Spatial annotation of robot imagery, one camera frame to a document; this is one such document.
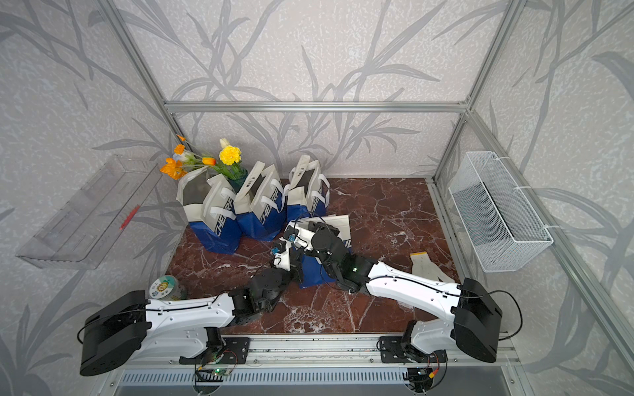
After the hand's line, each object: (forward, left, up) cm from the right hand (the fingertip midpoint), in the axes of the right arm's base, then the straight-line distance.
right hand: (316, 218), depth 75 cm
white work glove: (-5, -39, -25) cm, 46 cm away
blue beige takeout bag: (+7, +36, -2) cm, 37 cm away
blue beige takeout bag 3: (+12, +3, 0) cm, 12 cm away
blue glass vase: (+26, +33, -7) cm, 43 cm away
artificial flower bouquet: (+28, +50, +2) cm, 57 cm away
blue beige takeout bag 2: (+9, +20, -4) cm, 22 cm away
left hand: (-7, +4, -10) cm, 12 cm away
